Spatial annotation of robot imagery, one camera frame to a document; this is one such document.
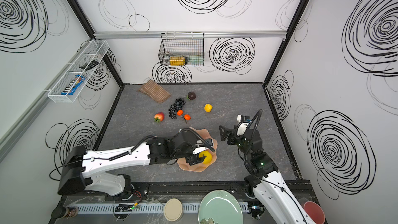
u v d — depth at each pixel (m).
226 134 0.67
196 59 0.87
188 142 0.52
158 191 0.75
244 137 0.65
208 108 1.02
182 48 0.99
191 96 1.08
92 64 0.81
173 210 0.64
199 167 0.78
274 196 0.48
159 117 0.96
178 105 1.02
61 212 0.61
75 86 0.70
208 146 0.58
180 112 1.01
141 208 0.70
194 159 0.63
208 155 0.75
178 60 0.87
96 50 0.93
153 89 1.16
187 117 0.99
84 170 0.40
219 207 0.69
